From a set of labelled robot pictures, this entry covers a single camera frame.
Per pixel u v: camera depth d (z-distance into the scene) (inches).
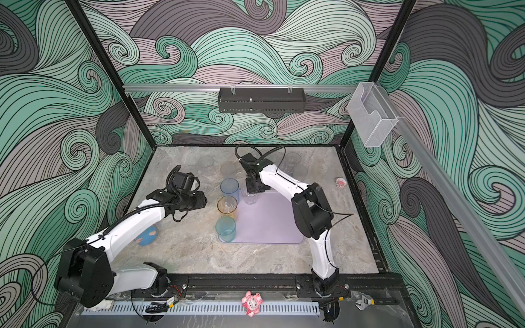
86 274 15.6
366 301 27.5
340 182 38.9
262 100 37.8
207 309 24.9
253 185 31.5
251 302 26.4
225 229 33.8
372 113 31.1
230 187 36.1
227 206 32.2
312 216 20.2
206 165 41.9
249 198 37.8
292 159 43.5
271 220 34.5
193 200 29.3
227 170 42.3
